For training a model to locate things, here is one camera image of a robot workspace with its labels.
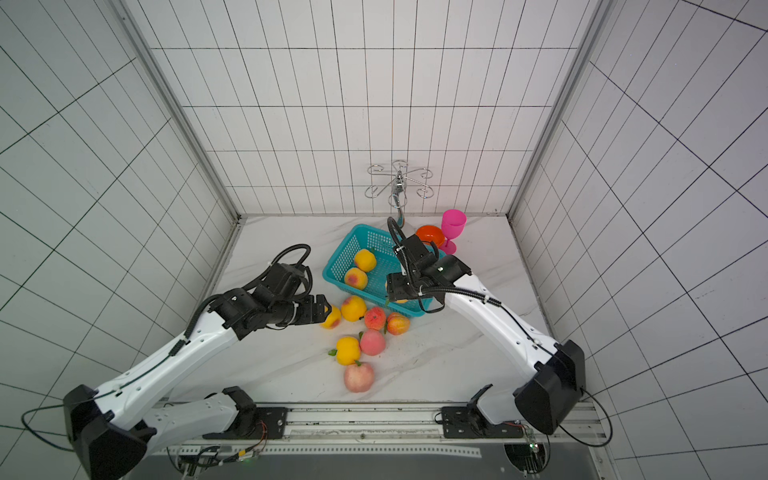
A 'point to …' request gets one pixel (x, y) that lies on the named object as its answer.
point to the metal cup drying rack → (399, 181)
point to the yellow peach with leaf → (365, 260)
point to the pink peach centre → (372, 342)
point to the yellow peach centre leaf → (348, 351)
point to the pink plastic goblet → (453, 224)
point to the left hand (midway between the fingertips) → (312, 317)
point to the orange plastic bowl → (431, 233)
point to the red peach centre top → (375, 318)
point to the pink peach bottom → (359, 378)
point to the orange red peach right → (398, 324)
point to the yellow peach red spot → (356, 278)
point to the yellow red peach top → (353, 308)
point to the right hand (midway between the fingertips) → (399, 281)
